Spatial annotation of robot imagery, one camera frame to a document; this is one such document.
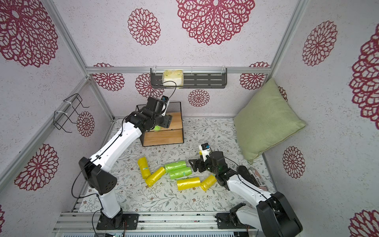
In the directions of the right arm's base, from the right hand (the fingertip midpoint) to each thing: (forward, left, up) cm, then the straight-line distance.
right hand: (194, 157), depth 84 cm
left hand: (+15, +17, +17) cm, 28 cm away
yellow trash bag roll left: (-2, +31, -7) cm, 32 cm away
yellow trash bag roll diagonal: (-8, +24, -10) cm, 27 cm away
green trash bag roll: (-2, +12, -8) cm, 15 cm away
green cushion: (+15, -39, +15) cm, 45 cm away
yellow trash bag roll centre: (-12, +3, -7) cm, 15 cm away
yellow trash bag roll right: (-11, -8, -9) cm, 16 cm away
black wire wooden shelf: (+25, +16, -12) cm, 32 cm away
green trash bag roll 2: (-6, +8, -8) cm, 13 cm away
